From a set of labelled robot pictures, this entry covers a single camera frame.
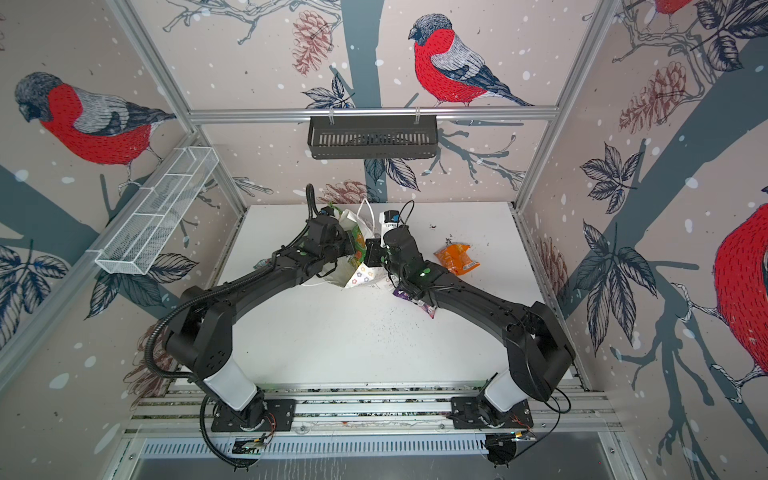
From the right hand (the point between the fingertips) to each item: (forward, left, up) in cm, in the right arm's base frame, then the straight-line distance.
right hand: (362, 244), depth 80 cm
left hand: (+7, +3, -4) cm, 9 cm away
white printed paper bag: (-8, +3, -2) cm, 9 cm away
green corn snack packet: (+4, +2, -6) cm, 7 cm away
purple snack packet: (-8, -20, -22) cm, 31 cm away
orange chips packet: (+10, -28, -18) cm, 35 cm away
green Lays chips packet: (+37, +19, -22) cm, 47 cm away
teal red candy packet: (+7, +38, -20) cm, 44 cm away
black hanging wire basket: (+46, +1, +6) cm, 46 cm away
